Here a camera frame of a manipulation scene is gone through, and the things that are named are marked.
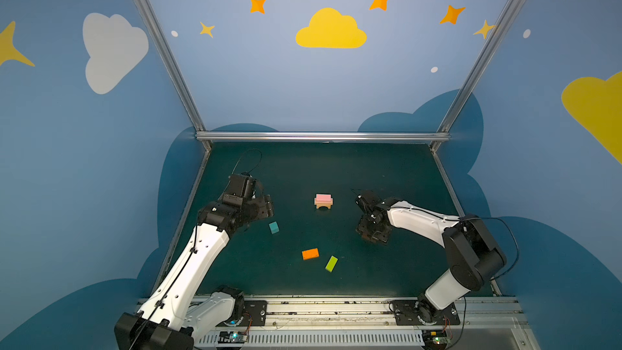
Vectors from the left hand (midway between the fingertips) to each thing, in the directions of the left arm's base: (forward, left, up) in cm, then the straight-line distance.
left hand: (267, 205), depth 78 cm
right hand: (0, -36, -17) cm, 40 cm away
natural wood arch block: (+11, -21, -17) cm, 29 cm away
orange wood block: (-9, -14, -18) cm, 25 cm away
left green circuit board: (-34, +9, -19) cm, 40 cm away
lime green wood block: (-12, -22, -18) cm, 31 cm away
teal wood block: (0, 0, -16) cm, 16 cm away
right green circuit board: (-34, -52, -20) cm, 65 cm away
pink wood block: (+11, -19, -13) cm, 26 cm away
